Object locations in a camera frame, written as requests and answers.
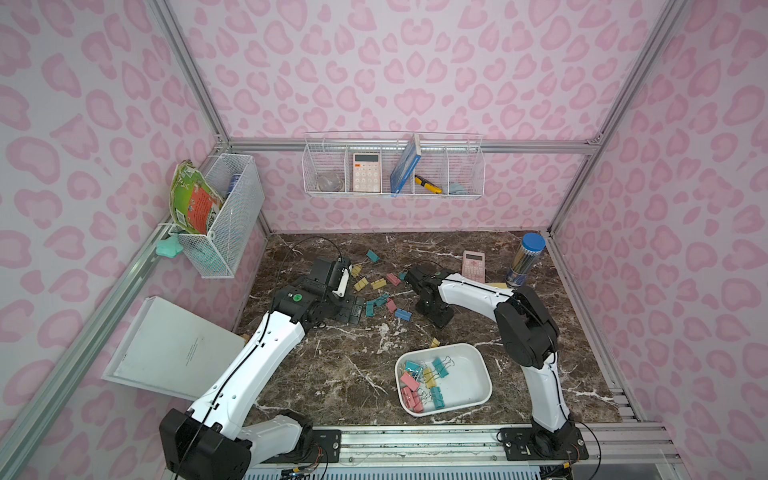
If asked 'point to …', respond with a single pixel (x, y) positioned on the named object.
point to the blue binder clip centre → (403, 314)
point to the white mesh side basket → (217, 253)
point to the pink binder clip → (411, 394)
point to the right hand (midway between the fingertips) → (425, 319)
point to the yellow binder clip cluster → (430, 378)
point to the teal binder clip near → (413, 367)
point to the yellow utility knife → (434, 188)
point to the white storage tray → (438, 377)
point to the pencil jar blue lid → (533, 244)
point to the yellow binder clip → (378, 284)
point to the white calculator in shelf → (366, 172)
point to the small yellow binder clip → (435, 343)
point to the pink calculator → (474, 265)
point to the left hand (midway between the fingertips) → (341, 296)
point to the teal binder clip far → (374, 257)
